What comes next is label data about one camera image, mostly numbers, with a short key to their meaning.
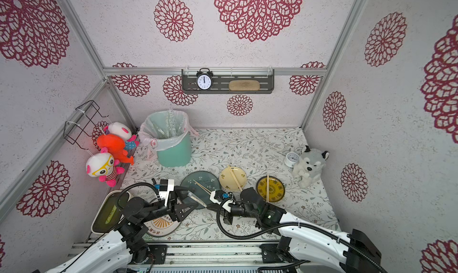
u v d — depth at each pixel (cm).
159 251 74
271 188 92
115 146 87
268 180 95
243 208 60
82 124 78
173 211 59
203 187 92
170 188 58
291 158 101
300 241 49
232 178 95
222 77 95
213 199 58
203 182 95
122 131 95
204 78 90
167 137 83
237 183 94
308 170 83
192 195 63
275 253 73
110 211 80
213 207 65
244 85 90
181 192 69
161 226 81
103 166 80
